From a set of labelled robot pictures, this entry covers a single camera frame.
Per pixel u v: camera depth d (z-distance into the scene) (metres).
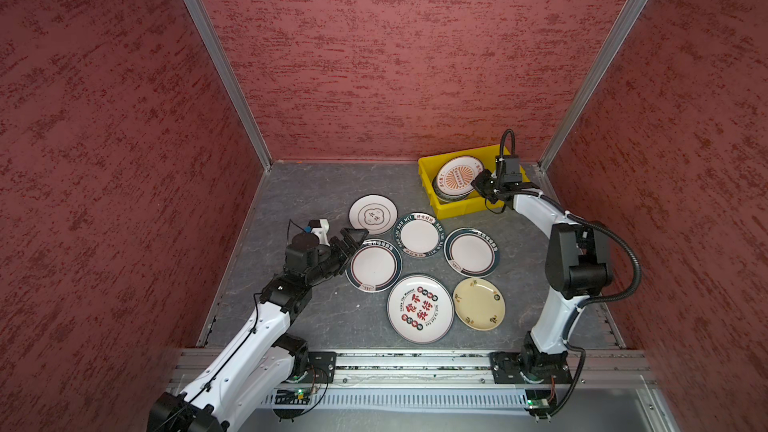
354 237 0.73
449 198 1.07
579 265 0.51
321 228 0.74
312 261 0.62
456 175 1.05
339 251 0.68
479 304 0.85
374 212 1.05
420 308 0.84
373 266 0.93
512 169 0.76
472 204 0.98
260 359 0.49
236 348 0.47
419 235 1.00
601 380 0.75
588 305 0.53
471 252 0.96
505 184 0.75
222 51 0.88
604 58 0.89
